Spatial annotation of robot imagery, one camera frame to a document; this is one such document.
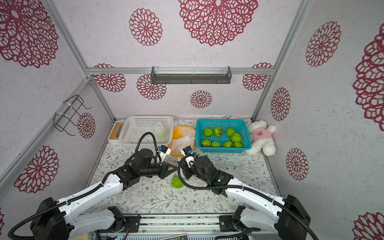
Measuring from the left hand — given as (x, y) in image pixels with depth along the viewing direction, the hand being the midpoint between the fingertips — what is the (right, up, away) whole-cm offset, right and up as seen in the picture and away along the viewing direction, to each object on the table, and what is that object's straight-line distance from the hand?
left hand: (176, 170), depth 75 cm
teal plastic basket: (+30, +17, +35) cm, 49 cm away
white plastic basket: (-34, +24, +38) cm, 57 cm away
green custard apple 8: (+38, +11, +23) cm, 46 cm away
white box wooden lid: (-46, +20, +31) cm, 59 cm away
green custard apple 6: (+17, +12, +23) cm, 31 cm away
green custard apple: (-1, -9, +8) cm, 12 cm away
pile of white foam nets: (+5, +14, +22) cm, 27 cm away
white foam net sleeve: (-15, +23, +25) cm, 37 cm away
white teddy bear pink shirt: (+54, +15, +24) cm, 61 cm away
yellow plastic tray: (-3, +18, +33) cm, 38 cm away
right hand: (+1, +5, -1) cm, 6 cm away
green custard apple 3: (+26, +20, +31) cm, 45 cm away
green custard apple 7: (+24, +11, +25) cm, 36 cm away
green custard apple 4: (+35, +20, +31) cm, 51 cm away
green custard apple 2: (+19, +19, +31) cm, 41 cm away
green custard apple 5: (+38, +15, +26) cm, 48 cm away
